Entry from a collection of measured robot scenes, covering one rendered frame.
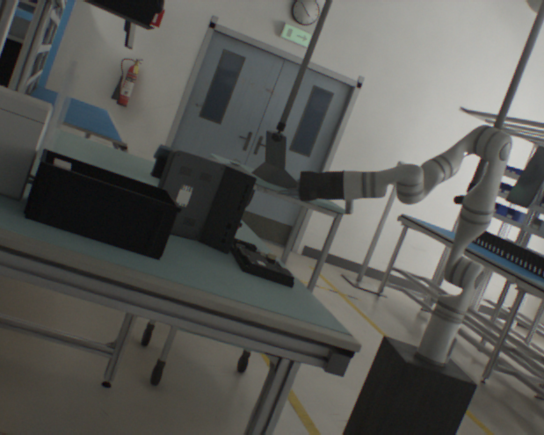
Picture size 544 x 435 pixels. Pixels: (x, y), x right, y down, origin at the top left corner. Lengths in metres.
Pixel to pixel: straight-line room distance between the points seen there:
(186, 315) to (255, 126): 7.37
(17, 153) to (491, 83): 8.46
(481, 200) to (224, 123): 6.68
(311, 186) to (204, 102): 6.73
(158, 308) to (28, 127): 0.49
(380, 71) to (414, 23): 0.69
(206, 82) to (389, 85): 2.15
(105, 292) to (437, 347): 1.20
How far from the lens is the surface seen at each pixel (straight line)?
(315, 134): 9.02
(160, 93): 8.55
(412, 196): 2.00
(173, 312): 1.52
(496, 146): 2.17
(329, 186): 1.99
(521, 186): 6.94
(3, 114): 1.71
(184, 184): 1.92
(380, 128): 9.22
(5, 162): 1.72
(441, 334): 2.38
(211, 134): 8.73
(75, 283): 1.49
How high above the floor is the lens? 1.36
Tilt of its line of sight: 6 degrees down
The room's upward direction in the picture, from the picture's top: 21 degrees clockwise
